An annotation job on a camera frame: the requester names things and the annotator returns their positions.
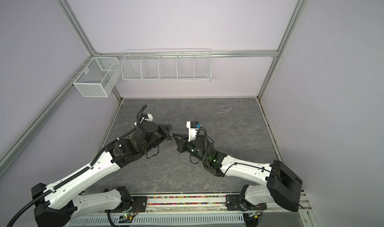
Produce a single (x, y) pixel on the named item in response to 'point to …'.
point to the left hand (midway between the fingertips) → (171, 129)
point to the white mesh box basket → (97, 78)
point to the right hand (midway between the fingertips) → (172, 137)
